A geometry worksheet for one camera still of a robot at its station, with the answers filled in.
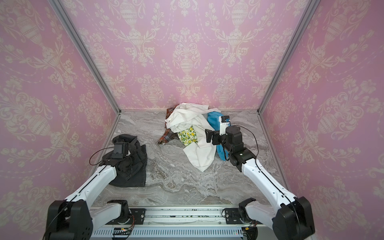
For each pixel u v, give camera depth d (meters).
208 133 0.68
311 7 0.69
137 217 0.74
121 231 0.73
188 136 1.03
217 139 0.70
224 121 0.66
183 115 0.98
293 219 0.38
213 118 1.04
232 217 0.73
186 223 0.73
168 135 1.04
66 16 0.73
